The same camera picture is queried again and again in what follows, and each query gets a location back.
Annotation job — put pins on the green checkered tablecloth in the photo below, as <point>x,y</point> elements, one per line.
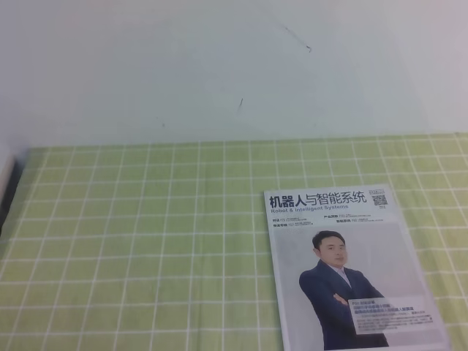
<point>165,246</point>

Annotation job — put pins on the white robotics magazine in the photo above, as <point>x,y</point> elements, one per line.
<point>346,272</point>

